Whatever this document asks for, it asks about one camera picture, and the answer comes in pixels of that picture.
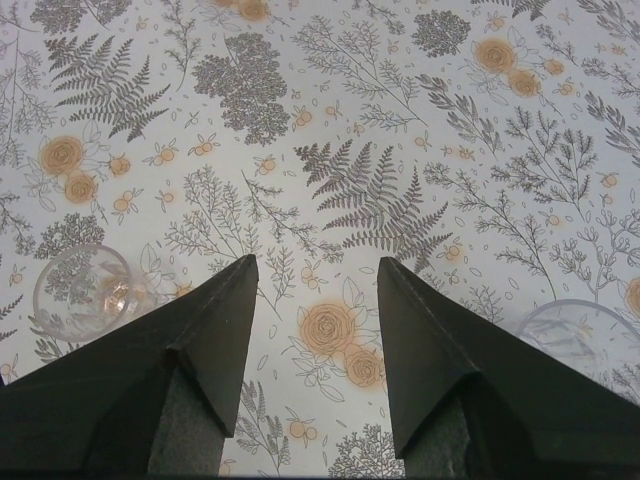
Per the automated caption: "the small shot glass right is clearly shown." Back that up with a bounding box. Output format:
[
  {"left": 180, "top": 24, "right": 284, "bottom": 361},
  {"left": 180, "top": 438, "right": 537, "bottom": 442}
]
[{"left": 511, "top": 300, "right": 639, "bottom": 403}]

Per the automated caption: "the small shot glass front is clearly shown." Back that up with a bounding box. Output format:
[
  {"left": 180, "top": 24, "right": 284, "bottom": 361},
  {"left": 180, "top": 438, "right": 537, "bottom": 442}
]
[{"left": 32, "top": 244, "right": 177, "bottom": 343}]

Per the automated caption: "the floral tablecloth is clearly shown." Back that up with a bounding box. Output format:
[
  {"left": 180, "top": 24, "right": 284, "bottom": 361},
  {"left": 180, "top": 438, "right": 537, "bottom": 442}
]
[{"left": 1, "top": 1, "right": 639, "bottom": 478}]

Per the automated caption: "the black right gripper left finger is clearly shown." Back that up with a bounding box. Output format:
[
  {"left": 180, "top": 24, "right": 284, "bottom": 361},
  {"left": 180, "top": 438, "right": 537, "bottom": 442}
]
[{"left": 1, "top": 255, "right": 258, "bottom": 473}]

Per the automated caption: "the small shot glass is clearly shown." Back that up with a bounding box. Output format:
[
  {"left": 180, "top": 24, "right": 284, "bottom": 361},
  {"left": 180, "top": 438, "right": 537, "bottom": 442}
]
[
  {"left": 511, "top": 300, "right": 639, "bottom": 403},
  {"left": 32, "top": 244, "right": 177, "bottom": 343}
]

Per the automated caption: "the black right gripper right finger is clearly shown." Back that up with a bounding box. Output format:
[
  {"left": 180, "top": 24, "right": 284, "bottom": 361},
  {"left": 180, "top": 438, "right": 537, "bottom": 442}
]
[{"left": 377, "top": 257, "right": 639, "bottom": 465}]

